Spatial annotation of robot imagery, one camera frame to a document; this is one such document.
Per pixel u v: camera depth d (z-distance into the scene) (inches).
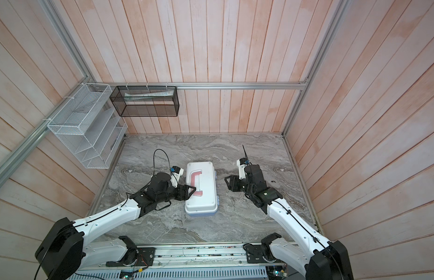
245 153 42.5
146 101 40.9
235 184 27.7
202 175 33.8
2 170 20.4
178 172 29.8
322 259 15.3
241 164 28.5
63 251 15.9
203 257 29.5
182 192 28.2
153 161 43.4
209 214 33.5
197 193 31.6
